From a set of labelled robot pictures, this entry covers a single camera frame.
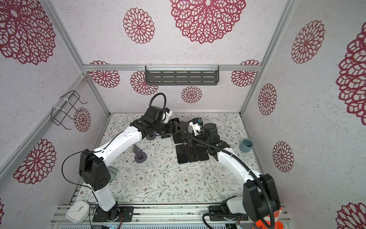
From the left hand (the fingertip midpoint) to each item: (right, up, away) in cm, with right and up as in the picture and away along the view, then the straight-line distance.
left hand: (178, 131), depth 81 cm
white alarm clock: (-51, -41, -9) cm, 66 cm away
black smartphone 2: (0, -4, -3) cm, 5 cm away
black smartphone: (+2, -15, +13) cm, 20 cm away
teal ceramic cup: (+45, -10, +13) cm, 48 cm away
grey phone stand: (-25, -17, +11) cm, 32 cm away
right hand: (+2, -2, -3) cm, 4 cm away
